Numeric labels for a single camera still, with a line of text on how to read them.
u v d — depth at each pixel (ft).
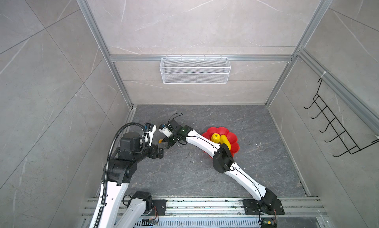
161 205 2.40
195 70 3.30
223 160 2.20
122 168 1.42
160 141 3.09
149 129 1.87
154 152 1.94
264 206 2.09
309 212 2.45
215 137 3.08
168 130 2.89
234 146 3.09
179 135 2.51
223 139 3.11
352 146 1.92
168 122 2.61
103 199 1.28
